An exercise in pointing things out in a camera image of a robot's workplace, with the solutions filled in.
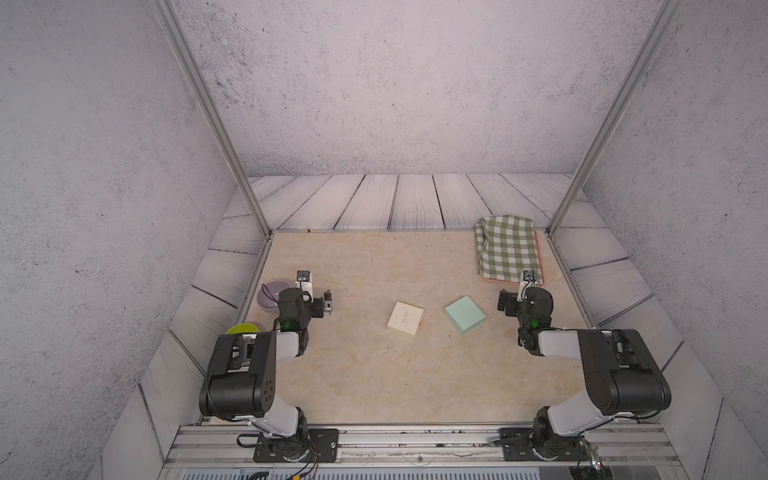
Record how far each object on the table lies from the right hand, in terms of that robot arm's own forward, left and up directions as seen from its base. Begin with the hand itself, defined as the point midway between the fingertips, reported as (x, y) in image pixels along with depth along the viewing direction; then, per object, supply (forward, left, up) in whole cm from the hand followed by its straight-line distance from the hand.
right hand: (523, 289), depth 94 cm
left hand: (-1, +64, +1) cm, 64 cm away
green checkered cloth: (+24, -2, -7) cm, 25 cm away
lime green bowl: (-13, +84, -1) cm, 85 cm away
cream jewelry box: (-7, +36, -4) cm, 37 cm away
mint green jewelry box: (-6, +18, -4) cm, 20 cm away
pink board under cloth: (+12, -11, -8) cm, 18 cm away
